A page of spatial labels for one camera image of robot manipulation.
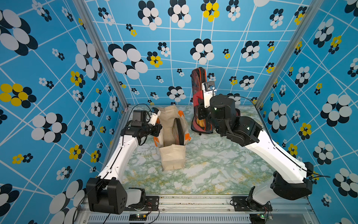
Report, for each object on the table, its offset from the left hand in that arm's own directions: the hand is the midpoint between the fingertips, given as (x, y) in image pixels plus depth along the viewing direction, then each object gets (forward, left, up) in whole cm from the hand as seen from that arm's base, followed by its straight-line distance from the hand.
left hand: (162, 125), depth 81 cm
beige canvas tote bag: (-17, -7, -6) cm, 19 cm away
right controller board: (-43, -51, -23) cm, 70 cm away
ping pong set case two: (+28, -58, -20) cm, 67 cm away
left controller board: (-42, +11, -24) cm, 50 cm away
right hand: (-4, -22, +25) cm, 33 cm away
